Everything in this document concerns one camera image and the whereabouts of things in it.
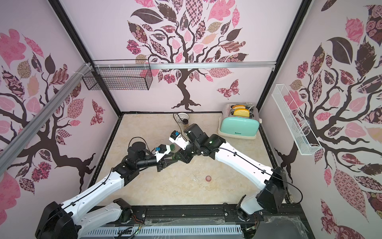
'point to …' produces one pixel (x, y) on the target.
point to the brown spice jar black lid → (185, 121)
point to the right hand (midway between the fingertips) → (178, 157)
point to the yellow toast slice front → (242, 112)
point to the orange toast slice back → (238, 106)
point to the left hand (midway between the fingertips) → (175, 159)
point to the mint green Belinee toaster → (239, 120)
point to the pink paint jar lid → (208, 179)
